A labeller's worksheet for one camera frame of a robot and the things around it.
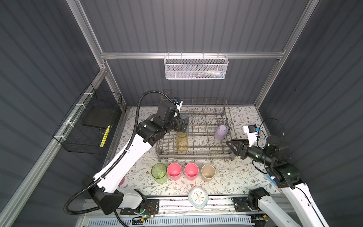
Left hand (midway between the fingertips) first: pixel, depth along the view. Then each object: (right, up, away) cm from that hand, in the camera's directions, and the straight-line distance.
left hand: (179, 117), depth 71 cm
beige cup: (+17, -33, +13) cm, 39 cm away
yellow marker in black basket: (-37, -12, -3) cm, 39 cm away
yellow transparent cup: (+1, -17, +16) cm, 23 cm away
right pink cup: (+7, -32, +14) cm, 35 cm away
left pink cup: (-4, -32, +14) cm, 35 cm away
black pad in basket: (-43, 0, +5) cm, 43 cm away
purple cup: (+26, -10, +19) cm, 34 cm away
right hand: (+24, -13, -5) cm, 28 cm away
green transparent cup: (-11, -30, +5) cm, 32 cm away
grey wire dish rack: (+22, -8, +35) cm, 42 cm away
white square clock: (+10, -43, +3) cm, 44 cm away
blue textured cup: (+2, 0, +21) cm, 21 cm away
